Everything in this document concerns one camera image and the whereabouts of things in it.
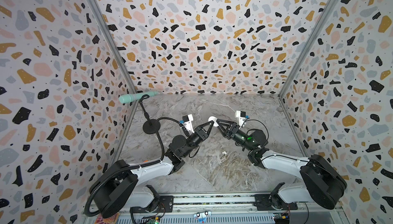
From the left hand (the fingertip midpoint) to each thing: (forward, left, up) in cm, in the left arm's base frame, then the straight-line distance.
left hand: (216, 122), depth 69 cm
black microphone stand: (+17, +42, -30) cm, 54 cm away
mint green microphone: (+13, +41, +2) cm, 43 cm away
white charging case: (+2, +1, -1) cm, 3 cm away
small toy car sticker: (-33, +7, -27) cm, 43 cm away
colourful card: (-33, +46, -27) cm, 63 cm away
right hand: (-1, 0, +1) cm, 1 cm away
